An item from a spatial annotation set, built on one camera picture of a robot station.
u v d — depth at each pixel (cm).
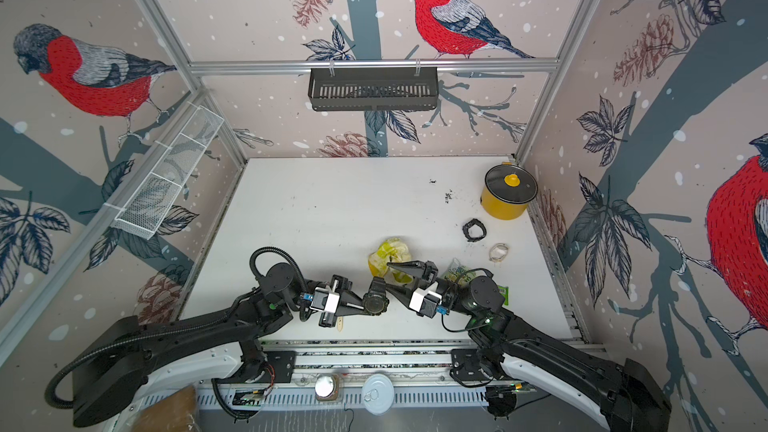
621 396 42
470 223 98
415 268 61
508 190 96
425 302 50
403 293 60
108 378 41
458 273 87
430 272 59
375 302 57
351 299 59
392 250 85
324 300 52
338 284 61
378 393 66
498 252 95
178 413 65
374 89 106
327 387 62
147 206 80
